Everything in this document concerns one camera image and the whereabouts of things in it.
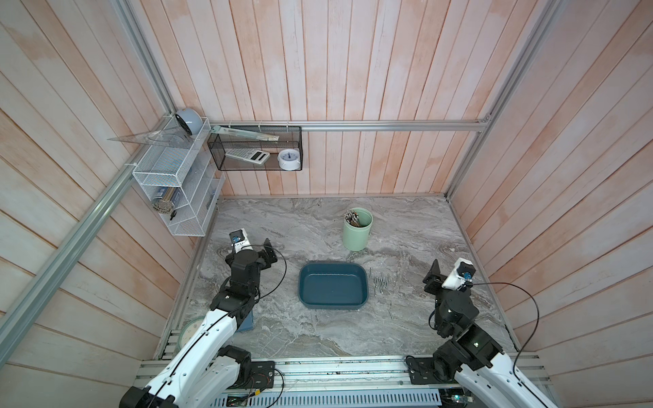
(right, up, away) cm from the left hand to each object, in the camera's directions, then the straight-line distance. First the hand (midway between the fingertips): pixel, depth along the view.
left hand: (256, 246), depth 81 cm
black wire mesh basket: (-19, +39, +16) cm, 46 cm away
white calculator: (-5, +34, +17) cm, 38 cm away
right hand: (+58, -4, -6) cm, 59 cm away
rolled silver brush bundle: (-27, +14, -5) cm, 31 cm away
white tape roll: (+9, +32, +14) cm, 36 cm away
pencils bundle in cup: (+32, +9, +10) cm, 35 cm away
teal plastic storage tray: (+27, -16, +11) cm, 33 cm away
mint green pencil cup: (+35, +1, +16) cm, 39 cm away
